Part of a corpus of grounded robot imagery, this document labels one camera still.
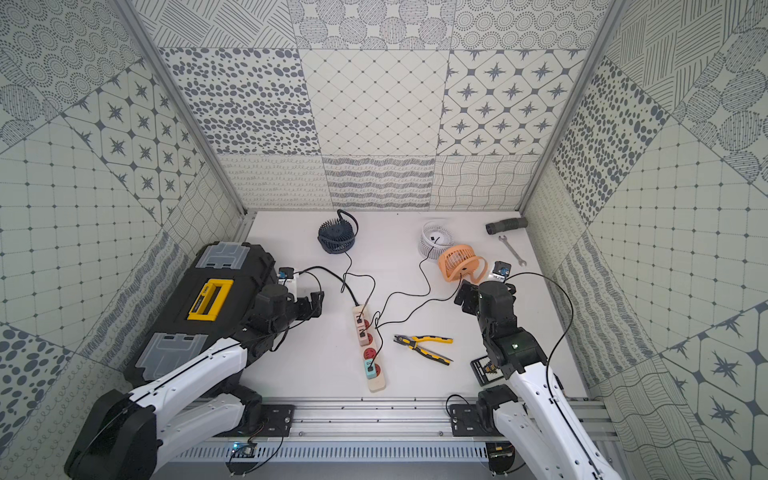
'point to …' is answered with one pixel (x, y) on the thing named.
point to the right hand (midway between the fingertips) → (479, 289)
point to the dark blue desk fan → (338, 235)
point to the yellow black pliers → (412, 344)
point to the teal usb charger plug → (367, 364)
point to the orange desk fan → (460, 262)
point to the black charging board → (485, 370)
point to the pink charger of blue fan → (359, 320)
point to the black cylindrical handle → (505, 224)
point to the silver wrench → (511, 250)
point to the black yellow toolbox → (213, 299)
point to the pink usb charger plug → (363, 336)
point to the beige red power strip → (378, 384)
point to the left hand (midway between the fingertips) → (303, 288)
